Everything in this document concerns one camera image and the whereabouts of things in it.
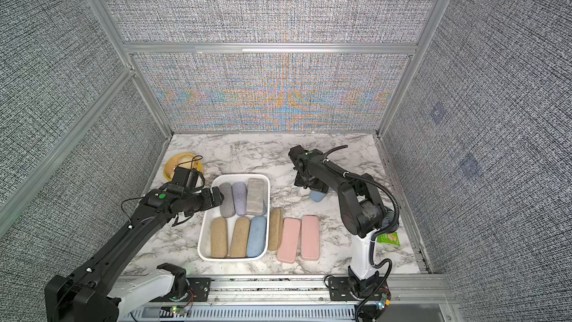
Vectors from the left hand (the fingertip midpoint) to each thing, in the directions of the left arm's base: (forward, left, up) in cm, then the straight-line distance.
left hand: (217, 198), depth 80 cm
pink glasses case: (-12, -26, -11) cm, 31 cm away
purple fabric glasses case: (+5, -6, -10) cm, 13 cm away
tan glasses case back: (-13, -7, -10) cm, 18 cm away
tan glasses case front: (-9, -21, -9) cm, 24 cm away
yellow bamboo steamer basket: (+24, +21, -8) cm, 33 cm away
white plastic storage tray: (-13, +5, -11) cm, 18 cm away
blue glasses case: (+6, -38, -12) cm, 40 cm away
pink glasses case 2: (-12, -33, -12) cm, 37 cm away
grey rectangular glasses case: (+4, -13, -8) cm, 16 cm away
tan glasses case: (-11, 0, -10) cm, 15 cm away
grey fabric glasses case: (+1, -2, -9) cm, 9 cm away
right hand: (+11, -36, -7) cm, 38 cm away
